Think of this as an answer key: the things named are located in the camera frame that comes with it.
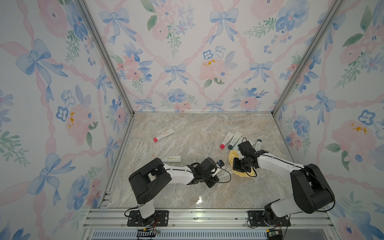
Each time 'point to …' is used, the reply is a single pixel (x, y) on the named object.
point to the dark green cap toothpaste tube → (236, 136)
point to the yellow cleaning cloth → (234, 154)
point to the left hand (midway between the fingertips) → (218, 177)
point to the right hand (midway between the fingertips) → (234, 167)
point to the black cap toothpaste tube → (223, 173)
